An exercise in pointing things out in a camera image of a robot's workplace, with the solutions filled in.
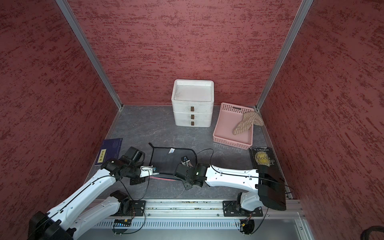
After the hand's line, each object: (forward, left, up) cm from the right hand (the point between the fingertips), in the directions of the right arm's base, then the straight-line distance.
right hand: (191, 182), depth 77 cm
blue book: (+23, +54, -4) cm, 58 cm away
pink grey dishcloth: (+16, +15, -5) cm, 23 cm away
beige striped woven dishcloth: (+42, -42, +1) cm, 59 cm away
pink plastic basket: (+50, -29, -6) cm, 58 cm away
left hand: (+4, +26, +1) cm, 26 cm away
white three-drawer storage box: (+43, -2, +18) cm, 46 cm away
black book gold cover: (+15, -45, -5) cm, 47 cm away
